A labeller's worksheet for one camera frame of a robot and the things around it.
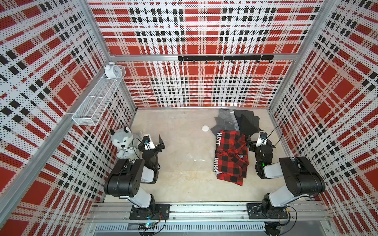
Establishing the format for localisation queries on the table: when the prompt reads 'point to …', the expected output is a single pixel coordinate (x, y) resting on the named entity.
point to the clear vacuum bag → (227, 120)
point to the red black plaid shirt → (233, 157)
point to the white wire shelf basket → (90, 111)
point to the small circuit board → (146, 226)
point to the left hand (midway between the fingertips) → (154, 136)
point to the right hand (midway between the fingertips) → (258, 135)
